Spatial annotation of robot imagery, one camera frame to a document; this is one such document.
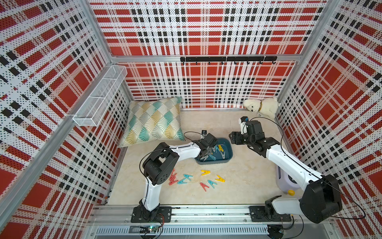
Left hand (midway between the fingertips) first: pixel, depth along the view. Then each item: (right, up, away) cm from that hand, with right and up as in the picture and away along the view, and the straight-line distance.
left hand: (207, 147), depth 97 cm
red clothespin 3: (-21, -17, -13) cm, 30 cm away
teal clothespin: (+3, -6, -4) cm, 8 cm away
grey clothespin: (+10, -5, -4) cm, 12 cm away
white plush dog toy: (+48, +29, +14) cm, 57 cm away
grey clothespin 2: (-2, -6, -4) cm, 8 cm away
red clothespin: (-3, -20, -14) cm, 25 cm away
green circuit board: (-28, -34, -28) cm, 53 cm away
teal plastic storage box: (+13, +1, -1) cm, 14 cm away
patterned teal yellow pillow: (-34, +18, -4) cm, 39 cm away
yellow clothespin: (+9, -1, +1) cm, 9 cm away
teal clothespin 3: (-12, -15, -11) cm, 22 cm away
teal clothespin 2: (+2, -18, -13) cm, 23 cm away
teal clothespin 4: (-15, -18, -13) cm, 27 cm away
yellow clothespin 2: (+7, -16, -12) cm, 22 cm away
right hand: (+17, +9, -12) cm, 23 cm away
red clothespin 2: (-21, -15, -11) cm, 28 cm away
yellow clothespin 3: (-1, -14, -9) cm, 16 cm away
